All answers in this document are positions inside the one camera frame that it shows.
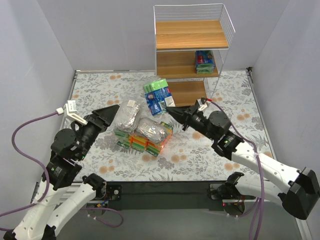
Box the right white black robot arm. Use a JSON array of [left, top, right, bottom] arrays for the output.
[[166, 104, 320, 220]]

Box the white wire wooden shelf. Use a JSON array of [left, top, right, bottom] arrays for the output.
[[153, 3, 236, 107]]

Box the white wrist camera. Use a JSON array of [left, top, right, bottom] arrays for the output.
[[195, 97, 212, 112], [55, 100, 88, 126]]

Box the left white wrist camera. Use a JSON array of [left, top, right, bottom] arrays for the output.
[[55, 100, 88, 126]]

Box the blue green sponge pack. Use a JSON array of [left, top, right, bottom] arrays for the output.
[[195, 50, 216, 74], [143, 78, 176, 116]]

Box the floral patterned table mat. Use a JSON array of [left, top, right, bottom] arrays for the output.
[[71, 70, 272, 181]]

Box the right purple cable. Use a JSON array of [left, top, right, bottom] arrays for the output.
[[209, 99, 266, 240]]

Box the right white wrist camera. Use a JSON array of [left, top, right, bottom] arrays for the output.
[[195, 97, 212, 112]]

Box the silver steel wool pack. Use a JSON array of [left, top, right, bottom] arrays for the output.
[[135, 117, 169, 144], [113, 99, 141, 134]]

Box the orange yellow sponge box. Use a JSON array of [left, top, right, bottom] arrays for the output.
[[145, 141, 166, 157], [130, 135, 148, 153]]

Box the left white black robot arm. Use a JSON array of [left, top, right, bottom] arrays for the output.
[[3, 100, 120, 240]]

